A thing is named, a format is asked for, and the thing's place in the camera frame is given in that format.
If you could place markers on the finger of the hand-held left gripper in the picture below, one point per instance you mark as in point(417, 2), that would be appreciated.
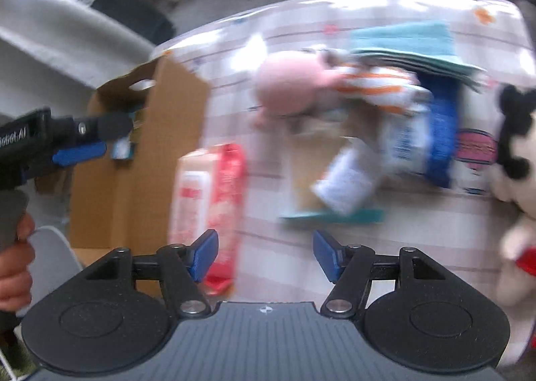
point(81, 154)
point(113, 126)

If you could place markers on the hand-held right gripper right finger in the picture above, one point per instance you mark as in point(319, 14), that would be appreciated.
point(328, 255)

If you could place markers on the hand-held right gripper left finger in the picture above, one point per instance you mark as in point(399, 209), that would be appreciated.
point(203, 255)

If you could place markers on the brown cardboard box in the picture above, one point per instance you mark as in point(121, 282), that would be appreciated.
point(163, 113)

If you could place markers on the pink plush toy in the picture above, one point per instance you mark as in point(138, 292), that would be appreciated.
point(289, 84)

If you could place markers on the white blue soft packet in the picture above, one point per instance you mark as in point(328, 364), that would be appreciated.
point(408, 142)

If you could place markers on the person's left hand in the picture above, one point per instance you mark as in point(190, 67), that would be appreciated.
point(16, 276)

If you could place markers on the pink wet wipes pack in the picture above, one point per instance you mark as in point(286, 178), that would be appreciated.
point(209, 205)

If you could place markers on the white printed packet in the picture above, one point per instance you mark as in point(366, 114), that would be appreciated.
point(345, 180)

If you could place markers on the checked tablecloth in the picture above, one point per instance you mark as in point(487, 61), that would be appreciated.
point(264, 180)

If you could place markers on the white cloth cover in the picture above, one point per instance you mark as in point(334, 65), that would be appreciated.
point(63, 29)

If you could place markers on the black storage bin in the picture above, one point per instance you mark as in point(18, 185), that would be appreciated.
point(134, 12)

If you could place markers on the blue flat packet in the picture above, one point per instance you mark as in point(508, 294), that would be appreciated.
point(441, 134)

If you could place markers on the orange striped white sock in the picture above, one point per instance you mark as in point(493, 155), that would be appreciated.
point(377, 86)

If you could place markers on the black-haired plush doll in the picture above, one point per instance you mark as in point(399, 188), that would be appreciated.
point(515, 155)

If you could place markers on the teal folded towel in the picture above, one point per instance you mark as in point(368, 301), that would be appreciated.
point(410, 50)

